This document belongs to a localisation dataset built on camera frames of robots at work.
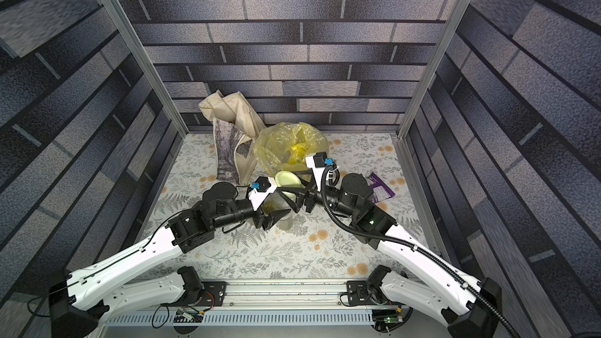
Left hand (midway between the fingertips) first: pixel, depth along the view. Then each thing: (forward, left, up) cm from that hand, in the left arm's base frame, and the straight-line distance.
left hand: (283, 198), depth 65 cm
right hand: (+2, 0, +6) cm, 7 cm away
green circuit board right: (-26, -34, -28) cm, 51 cm away
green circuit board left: (-26, +31, -29) cm, 50 cm away
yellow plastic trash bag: (+27, +2, -8) cm, 28 cm away
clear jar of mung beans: (-5, +1, +7) cm, 9 cm away
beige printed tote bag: (+30, +20, -1) cm, 36 cm away
